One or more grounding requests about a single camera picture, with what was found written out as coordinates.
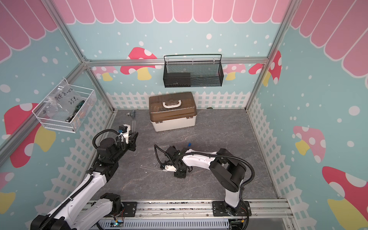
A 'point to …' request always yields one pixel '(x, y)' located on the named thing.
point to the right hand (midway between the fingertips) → (180, 172)
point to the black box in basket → (177, 79)
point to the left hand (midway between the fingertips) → (136, 134)
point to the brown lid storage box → (172, 110)
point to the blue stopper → (189, 144)
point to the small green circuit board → (116, 223)
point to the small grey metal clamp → (132, 113)
